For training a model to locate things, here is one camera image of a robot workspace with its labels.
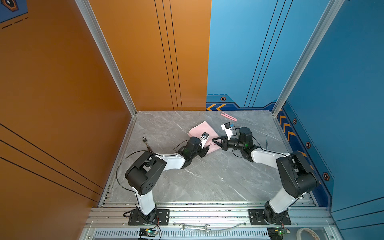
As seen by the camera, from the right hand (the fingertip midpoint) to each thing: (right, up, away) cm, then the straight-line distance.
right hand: (212, 141), depth 86 cm
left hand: (-4, -1, +8) cm, 9 cm away
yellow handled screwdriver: (+38, -5, +13) cm, 40 cm away
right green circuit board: (+29, -42, -15) cm, 53 cm away
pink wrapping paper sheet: (-9, +5, +14) cm, 17 cm away
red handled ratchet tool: (-45, -1, +16) cm, 48 cm away
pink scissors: (+15, +16, +31) cm, 38 cm away
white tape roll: (+38, -40, -18) cm, 58 cm away
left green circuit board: (-33, -42, -15) cm, 55 cm away
